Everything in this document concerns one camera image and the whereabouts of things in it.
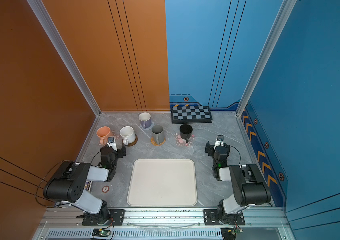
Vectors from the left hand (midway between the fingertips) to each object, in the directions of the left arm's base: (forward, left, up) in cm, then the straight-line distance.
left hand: (115, 143), depth 94 cm
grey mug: (+5, -27, +4) cm, 28 cm away
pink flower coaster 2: (+6, -42, -6) cm, 43 cm away
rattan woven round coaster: (+5, -24, -7) cm, 25 cm away
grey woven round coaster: (+17, -18, -5) cm, 25 cm away
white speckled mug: (+9, -5, -3) cm, 11 cm away
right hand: (+1, -63, +1) cm, 63 cm away
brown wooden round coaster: (+4, -9, -6) cm, 12 cm away
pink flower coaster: (+11, +6, -5) cm, 14 cm away
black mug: (+9, -45, +2) cm, 46 cm away
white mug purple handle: (+24, -15, -2) cm, 28 cm away
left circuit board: (-45, -3, -8) cm, 46 cm away
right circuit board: (-45, -65, -8) cm, 79 cm away
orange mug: (+8, +10, 0) cm, 13 cm away
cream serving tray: (-22, -31, -7) cm, 39 cm away
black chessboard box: (+30, -50, -3) cm, 58 cm away
